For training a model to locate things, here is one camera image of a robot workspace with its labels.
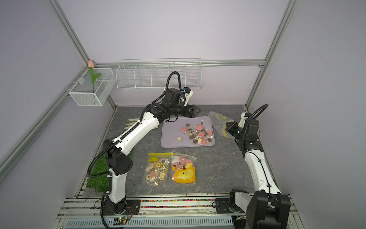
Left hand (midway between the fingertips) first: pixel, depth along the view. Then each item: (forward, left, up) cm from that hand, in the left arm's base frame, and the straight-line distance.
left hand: (197, 110), depth 77 cm
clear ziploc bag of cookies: (+4, -16, -18) cm, 24 cm away
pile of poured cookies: (+2, -3, -28) cm, 28 cm away
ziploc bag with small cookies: (-20, +25, -27) cm, 42 cm away
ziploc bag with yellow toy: (-22, +9, -26) cm, 35 cm away
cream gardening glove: (+20, +47, -31) cm, 60 cm away
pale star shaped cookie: (+1, +11, -29) cm, 31 cm away
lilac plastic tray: (+8, +18, -30) cm, 36 cm away
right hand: (-3, -17, -7) cm, 18 cm away
